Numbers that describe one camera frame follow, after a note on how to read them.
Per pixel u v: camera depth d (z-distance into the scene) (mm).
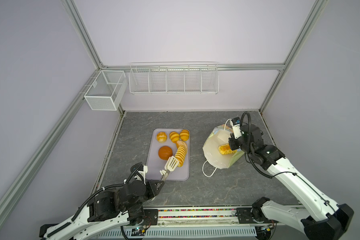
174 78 991
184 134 1023
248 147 550
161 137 1009
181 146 916
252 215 723
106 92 995
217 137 1036
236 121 640
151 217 739
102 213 450
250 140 538
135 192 475
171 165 758
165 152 932
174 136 1015
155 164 936
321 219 395
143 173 620
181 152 859
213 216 754
